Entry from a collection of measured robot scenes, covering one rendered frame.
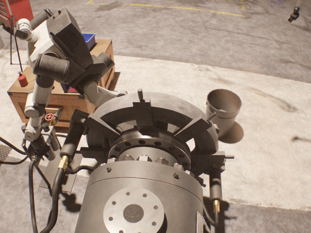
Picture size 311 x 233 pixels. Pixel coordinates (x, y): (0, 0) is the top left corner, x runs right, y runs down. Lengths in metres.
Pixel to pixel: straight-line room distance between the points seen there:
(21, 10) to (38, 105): 3.75
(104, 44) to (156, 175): 1.97
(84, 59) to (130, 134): 0.45
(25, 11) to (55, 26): 3.69
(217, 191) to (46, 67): 1.10
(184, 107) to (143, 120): 0.20
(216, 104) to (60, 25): 1.63
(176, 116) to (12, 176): 1.65
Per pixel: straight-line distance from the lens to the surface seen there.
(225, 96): 2.29
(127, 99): 1.15
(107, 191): 0.98
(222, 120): 2.10
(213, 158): 1.36
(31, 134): 1.45
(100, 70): 1.44
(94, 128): 1.26
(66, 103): 2.17
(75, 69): 1.29
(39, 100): 1.22
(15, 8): 4.83
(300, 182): 2.32
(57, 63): 1.07
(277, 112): 2.81
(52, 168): 2.20
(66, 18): 1.22
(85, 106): 2.12
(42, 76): 1.10
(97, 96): 1.49
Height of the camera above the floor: 1.72
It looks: 45 degrees down
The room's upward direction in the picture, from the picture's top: straight up
